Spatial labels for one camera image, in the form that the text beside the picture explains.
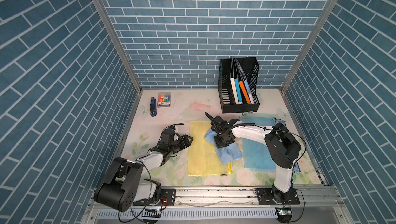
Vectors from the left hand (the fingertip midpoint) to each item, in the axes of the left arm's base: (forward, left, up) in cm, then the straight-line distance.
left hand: (192, 142), depth 89 cm
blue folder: (+25, -30, +26) cm, 47 cm away
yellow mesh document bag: (-9, -6, -4) cm, 11 cm away
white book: (+26, -25, +17) cm, 40 cm away
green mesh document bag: (+22, -46, -2) cm, 51 cm away
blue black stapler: (+26, +29, 0) cm, 39 cm away
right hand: (-1, -16, -4) cm, 16 cm away
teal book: (+26, -27, +17) cm, 41 cm away
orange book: (+25, -31, +16) cm, 44 cm away
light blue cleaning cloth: (-7, -19, 0) cm, 21 cm away
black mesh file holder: (+26, -26, +26) cm, 45 cm away
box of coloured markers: (+35, +23, -2) cm, 42 cm away
